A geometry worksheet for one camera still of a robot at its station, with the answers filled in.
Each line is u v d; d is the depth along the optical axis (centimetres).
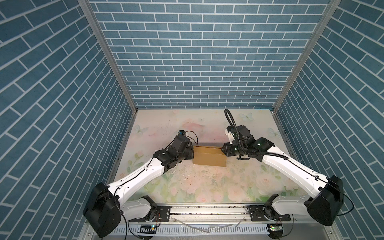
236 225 71
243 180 85
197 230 70
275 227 74
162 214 74
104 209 39
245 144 59
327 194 39
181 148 63
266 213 67
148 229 72
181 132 73
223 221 73
